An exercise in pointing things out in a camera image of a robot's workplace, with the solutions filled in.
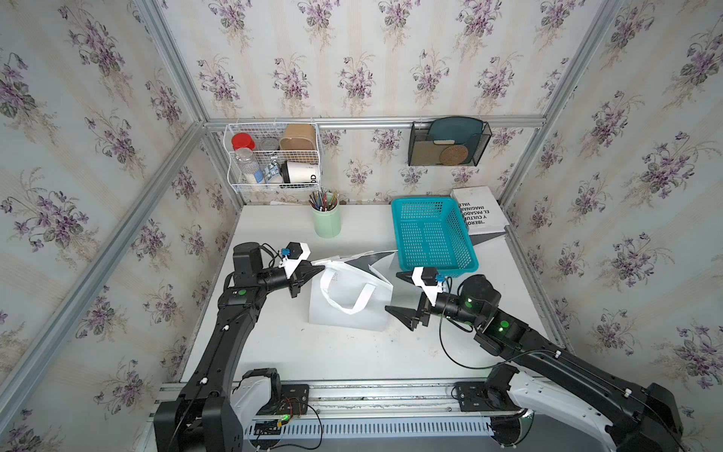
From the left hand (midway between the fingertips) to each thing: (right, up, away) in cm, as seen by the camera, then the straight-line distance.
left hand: (324, 269), depth 73 cm
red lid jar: (-30, +40, +18) cm, 53 cm away
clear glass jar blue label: (-27, +30, +17) cm, 44 cm away
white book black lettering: (+56, +18, +34) cm, 68 cm away
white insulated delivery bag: (+7, -6, 0) cm, 10 cm away
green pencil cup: (-3, +17, +23) cm, 29 cm away
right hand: (+19, -4, -7) cm, 20 cm away
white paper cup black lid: (-11, +30, +20) cm, 38 cm away
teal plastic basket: (+37, +9, +38) cm, 54 cm away
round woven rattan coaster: (+42, +37, +24) cm, 61 cm away
